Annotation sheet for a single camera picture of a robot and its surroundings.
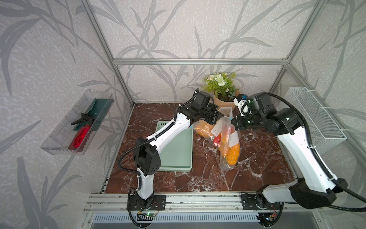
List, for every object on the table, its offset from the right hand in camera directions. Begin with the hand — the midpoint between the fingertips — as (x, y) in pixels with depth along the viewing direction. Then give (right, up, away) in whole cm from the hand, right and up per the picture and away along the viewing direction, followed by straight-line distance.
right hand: (231, 120), depth 67 cm
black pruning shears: (-67, +1, -1) cm, 67 cm away
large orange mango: (+4, -19, +11) cm, 22 cm away
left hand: (0, +4, +8) cm, 9 cm away
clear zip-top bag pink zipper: (+1, +2, +7) cm, 8 cm away
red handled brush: (-65, -8, -8) cm, 66 cm away
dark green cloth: (-66, +5, +4) cm, 66 cm away
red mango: (-3, -13, +22) cm, 26 cm away
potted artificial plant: (+5, +19, +33) cm, 39 cm away
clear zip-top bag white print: (0, -10, +8) cm, 12 cm away
